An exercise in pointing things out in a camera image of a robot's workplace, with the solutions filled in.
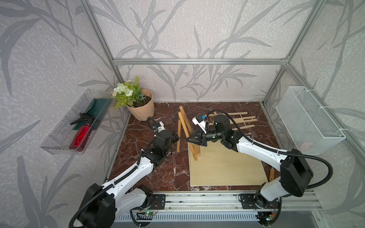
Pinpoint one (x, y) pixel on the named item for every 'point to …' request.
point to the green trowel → (96, 109)
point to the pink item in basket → (304, 147)
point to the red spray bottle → (81, 138)
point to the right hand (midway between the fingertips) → (187, 139)
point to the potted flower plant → (140, 102)
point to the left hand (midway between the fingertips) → (177, 130)
